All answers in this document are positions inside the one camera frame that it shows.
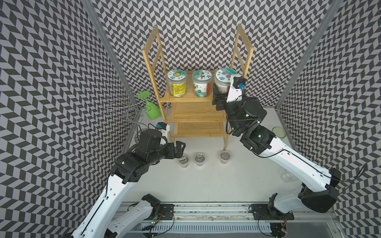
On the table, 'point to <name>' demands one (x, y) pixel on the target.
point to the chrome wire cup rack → (133, 109)
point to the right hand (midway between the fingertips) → (224, 86)
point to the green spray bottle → (153, 111)
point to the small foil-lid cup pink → (224, 156)
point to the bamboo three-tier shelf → (186, 117)
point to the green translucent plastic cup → (279, 132)
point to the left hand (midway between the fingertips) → (175, 147)
